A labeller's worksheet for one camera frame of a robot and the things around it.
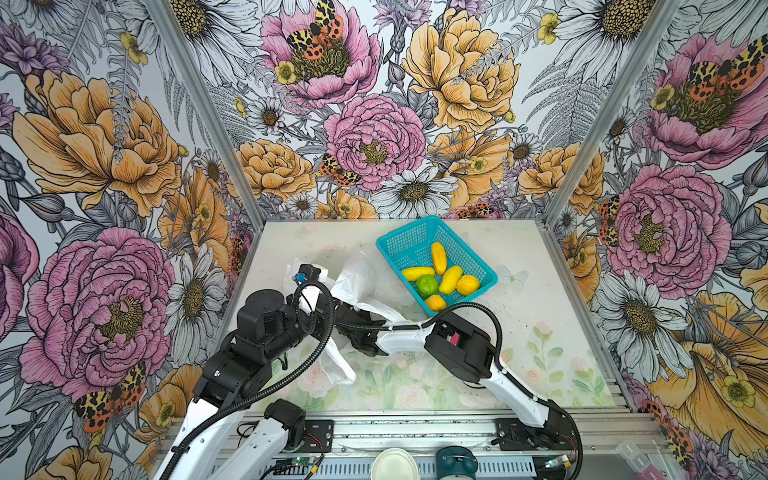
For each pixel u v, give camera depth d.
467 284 0.96
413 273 1.00
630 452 0.71
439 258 1.05
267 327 0.45
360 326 0.76
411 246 1.12
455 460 0.64
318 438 0.73
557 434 0.64
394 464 0.71
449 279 0.99
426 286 0.95
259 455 0.56
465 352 0.57
